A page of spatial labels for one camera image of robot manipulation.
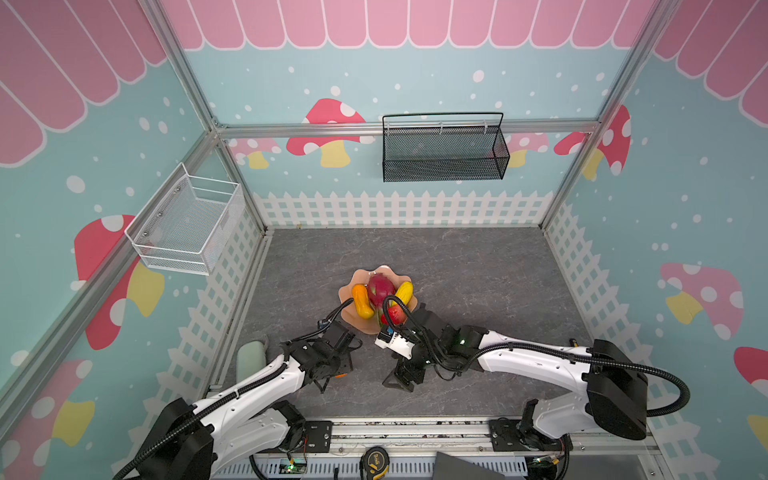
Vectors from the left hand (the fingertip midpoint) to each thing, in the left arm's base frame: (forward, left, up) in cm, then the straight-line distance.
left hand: (340, 368), depth 84 cm
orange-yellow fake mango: (+19, -4, +5) cm, 20 cm away
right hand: (-3, -14, +9) cm, 17 cm away
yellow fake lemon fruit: (+22, -18, +6) cm, 29 cm away
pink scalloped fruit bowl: (+16, -1, +2) cm, 16 cm away
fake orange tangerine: (-4, -2, +7) cm, 8 cm away
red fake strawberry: (+13, -15, +7) cm, 21 cm away
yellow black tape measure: (-22, -11, +2) cm, 25 cm away
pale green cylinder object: (+2, +26, 0) cm, 26 cm away
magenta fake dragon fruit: (+23, -10, +7) cm, 26 cm away
